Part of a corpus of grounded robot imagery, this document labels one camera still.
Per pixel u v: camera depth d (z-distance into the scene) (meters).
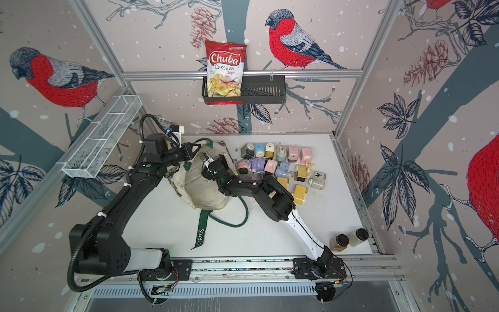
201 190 0.97
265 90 1.07
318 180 0.95
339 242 0.71
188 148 0.70
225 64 0.83
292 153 1.04
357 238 0.73
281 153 1.04
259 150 1.04
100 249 0.41
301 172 0.98
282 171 0.98
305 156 1.03
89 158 0.71
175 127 0.71
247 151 1.05
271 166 0.98
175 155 0.69
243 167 0.98
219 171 0.77
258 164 1.01
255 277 0.73
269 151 1.07
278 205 0.59
